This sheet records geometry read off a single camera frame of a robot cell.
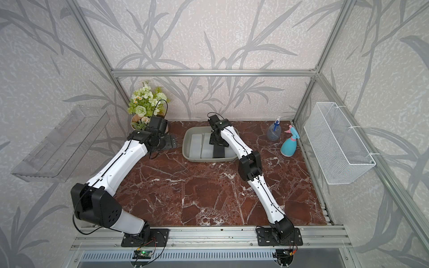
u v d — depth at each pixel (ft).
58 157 2.18
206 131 3.68
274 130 3.33
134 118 3.26
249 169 2.24
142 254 2.32
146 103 2.95
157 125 2.09
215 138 2.99
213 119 2.82
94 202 1.36
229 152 3.33
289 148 3.18
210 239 2.47
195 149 3.37
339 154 1.97
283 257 2.33
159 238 2.40
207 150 3.36
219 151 3.31
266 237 2.41
